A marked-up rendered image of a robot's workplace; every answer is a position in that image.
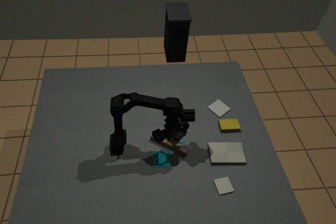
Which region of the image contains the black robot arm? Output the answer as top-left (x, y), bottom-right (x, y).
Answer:
top-left (109, 92), bottom-right (195, 156)

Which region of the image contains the yellow flat block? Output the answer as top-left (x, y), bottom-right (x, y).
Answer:
top-left (218, 119), bottom-right (241, 132)

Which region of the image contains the olive yellow cup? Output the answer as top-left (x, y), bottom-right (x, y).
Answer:
top-left (170, 136), bottom-right (180, 144)

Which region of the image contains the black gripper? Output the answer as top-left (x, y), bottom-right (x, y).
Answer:
top-left (152, 119), bottom-right (189, 143)

